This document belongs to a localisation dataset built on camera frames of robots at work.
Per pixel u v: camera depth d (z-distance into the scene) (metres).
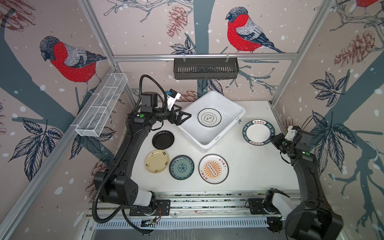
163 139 0.98
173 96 0.64
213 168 0.86
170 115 0.64
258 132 0.88
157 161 0.89
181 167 0.88
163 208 0.73
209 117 1.10
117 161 0.42
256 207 0.73
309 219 0.39
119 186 0.40
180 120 0.65
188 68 1.07
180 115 0.64
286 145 0.67
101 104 0.79
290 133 0.71
